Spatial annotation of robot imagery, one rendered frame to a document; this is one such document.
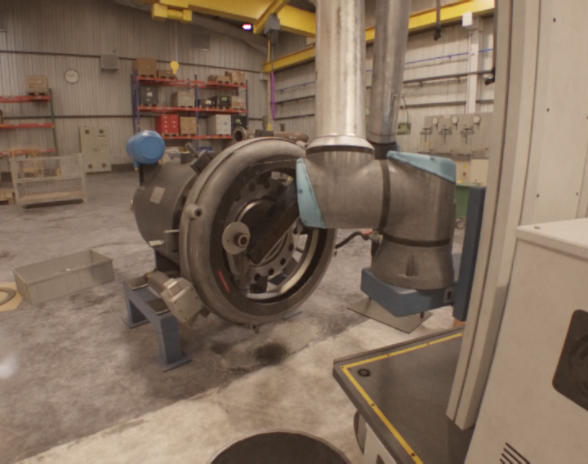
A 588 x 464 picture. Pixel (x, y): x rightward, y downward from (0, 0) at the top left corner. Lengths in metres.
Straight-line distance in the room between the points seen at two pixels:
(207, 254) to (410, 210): 0.68
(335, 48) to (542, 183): 0.50
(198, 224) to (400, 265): 0.65
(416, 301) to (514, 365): 0.24
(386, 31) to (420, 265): 0.57
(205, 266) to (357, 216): 0.61
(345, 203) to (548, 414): 0.48
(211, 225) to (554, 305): 0.92
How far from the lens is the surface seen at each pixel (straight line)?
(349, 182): 0.66
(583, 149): 0.90
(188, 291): 1.16
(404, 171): 0.69
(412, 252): 0.71
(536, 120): 0.73
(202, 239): 1.10
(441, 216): 0.71
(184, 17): 13.07
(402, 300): 0.71
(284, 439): 0.80
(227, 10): 13.82
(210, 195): 1.10
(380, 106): 0.96
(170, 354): 1.62
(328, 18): 0.79
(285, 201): 1.32
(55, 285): 2.61
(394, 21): 0.93
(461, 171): 7.09
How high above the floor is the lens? 0.94
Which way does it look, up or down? 14 degrees down
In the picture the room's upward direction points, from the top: straight up
